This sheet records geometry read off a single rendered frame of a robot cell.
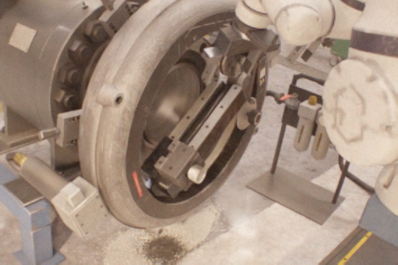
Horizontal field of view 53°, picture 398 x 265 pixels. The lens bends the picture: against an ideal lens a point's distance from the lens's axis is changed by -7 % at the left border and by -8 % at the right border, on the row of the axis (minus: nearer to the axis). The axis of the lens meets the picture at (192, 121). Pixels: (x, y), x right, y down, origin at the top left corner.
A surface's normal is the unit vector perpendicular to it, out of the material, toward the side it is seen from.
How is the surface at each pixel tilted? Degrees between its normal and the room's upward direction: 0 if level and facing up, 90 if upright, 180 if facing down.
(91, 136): 84
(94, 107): 73
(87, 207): 90
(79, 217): 90
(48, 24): 48
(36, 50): 65
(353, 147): 99
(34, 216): 90
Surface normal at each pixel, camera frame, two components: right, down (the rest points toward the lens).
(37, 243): 0.77, 0.36
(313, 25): 0.23, 0.75
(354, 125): -0.91, 0.22
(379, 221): -0.70, 0.22
